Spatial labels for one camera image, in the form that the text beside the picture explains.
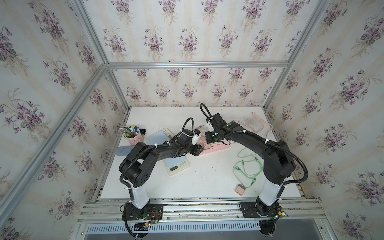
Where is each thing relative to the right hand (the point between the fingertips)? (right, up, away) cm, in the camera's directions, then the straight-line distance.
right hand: (209, 138), depth 90 cm
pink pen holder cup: (-45, -1, +1) cm, 45 cm away
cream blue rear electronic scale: (-34, -1, +15) cm, 37 cm away
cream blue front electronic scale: (-22, -16, -3) cm, 27 cm away
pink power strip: (-1, -6, +1) cm, 6 cm away
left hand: (-5, -7, +3) cm, 9 cm away
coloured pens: (-50, +4, +3) cm, 50 cm away
